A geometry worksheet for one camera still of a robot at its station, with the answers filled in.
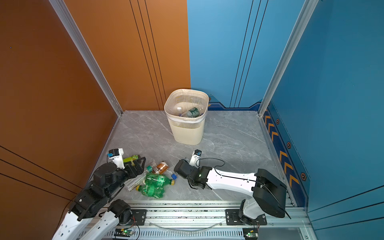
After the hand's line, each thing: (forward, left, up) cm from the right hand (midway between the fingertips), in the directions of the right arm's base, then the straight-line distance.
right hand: (181, 168), depth 81 cm
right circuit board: (-28, -34, -12) cm, 45 cm away
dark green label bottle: (+30, -6, +13) cm, 33 cm away
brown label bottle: (+2, +12, -4) cm, 12 cm away
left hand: (-1, +19, +12) cm, 23 cm away
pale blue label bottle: (-2, +5, -7) cm, 8 cm away
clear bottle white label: (-6, +24, -4) cm, 25 cm away
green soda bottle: (-6, +12, -2) cm, 14 cm away
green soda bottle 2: (-9, +17, -8) cm, 21 cm away
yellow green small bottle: (+9, +29, -3) cm, 30 cm away
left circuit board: (-28, +27, -10) cm, 40 cm away
